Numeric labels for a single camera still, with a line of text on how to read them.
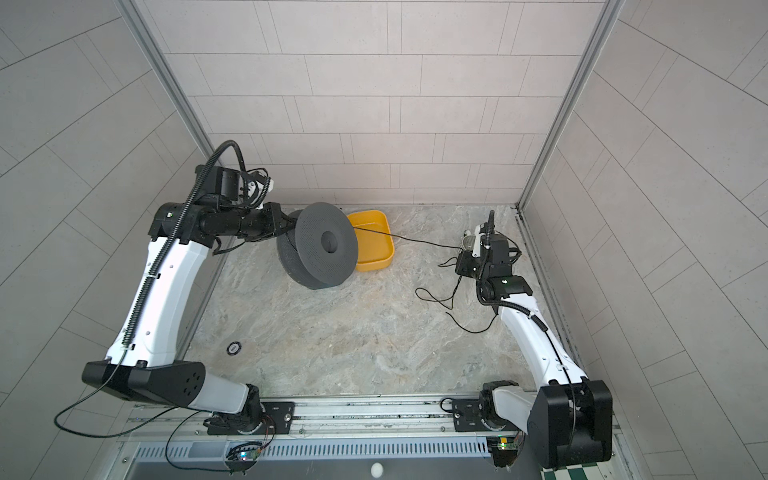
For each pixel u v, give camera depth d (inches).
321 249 25.8
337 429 27.8
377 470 23.1
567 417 15.0
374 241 40.3
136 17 28.0
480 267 26.1
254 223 22.2
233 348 32.2
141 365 14.8
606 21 28.3
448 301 32.6
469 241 40.2
